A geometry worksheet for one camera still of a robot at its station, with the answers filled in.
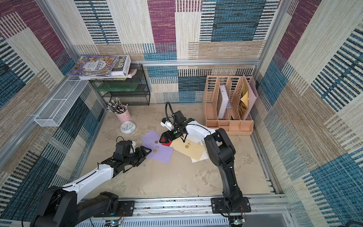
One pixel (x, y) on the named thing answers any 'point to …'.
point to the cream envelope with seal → (189, 147)
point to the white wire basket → (56, 108)
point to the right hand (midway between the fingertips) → (163, 138)
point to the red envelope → (167, 144)
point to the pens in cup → (116, 107)
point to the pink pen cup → (125, 116)
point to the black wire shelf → (141, 97)
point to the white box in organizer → (223, 107)
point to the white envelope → (200, 142)
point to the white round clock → (127, 127)
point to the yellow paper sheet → (245, 99)
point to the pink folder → (253, 95)
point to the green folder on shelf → (117, 86)
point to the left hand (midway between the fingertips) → (149, 152)
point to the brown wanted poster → (243, 109)
